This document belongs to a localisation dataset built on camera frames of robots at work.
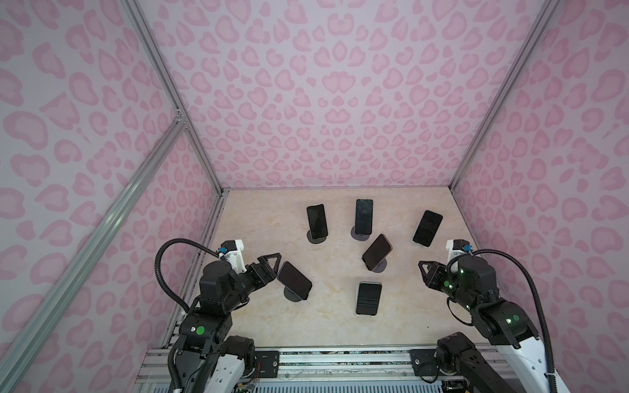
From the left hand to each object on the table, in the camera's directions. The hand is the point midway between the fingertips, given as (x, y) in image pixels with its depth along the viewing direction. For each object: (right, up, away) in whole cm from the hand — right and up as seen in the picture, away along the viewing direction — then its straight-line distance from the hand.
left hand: (273, 256), depth 68 cm
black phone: (+30, +10, +29) cm, 43 cm away
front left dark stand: (+3, -16, +14) cm, 21 cm away
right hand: (+43, -2, +3) cm, 43 cm away
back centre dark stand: (+28, +2, +34) cm, 44 cm away
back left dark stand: (+11, +1, +31) cm, 33 cm away
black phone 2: (+54, +6, +26) cm, 60 cm away
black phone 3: (+4, -11, +14) cm, 18 cm away
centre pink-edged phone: (+33, -2, +18) cm, 38 cm away
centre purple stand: (+35, -8, +21) cm, 42 cm away
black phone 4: (+28, -15, +10) cm, 34 cm away
